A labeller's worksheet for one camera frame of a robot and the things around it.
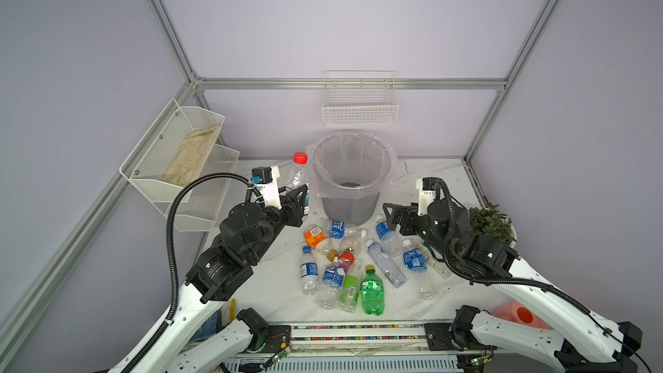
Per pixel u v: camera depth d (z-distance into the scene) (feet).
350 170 3.27
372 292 2.61
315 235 3.04
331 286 2.74
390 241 3.06
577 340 1.33
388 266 2.80
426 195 1.91
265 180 1.59
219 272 1.36
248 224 1.35
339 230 2.93
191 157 2.63
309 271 2.68
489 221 2.55
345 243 2.96
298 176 1.88
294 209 1.68
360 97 3.12
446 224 1.49
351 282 2.61
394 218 1.94
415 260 2.75
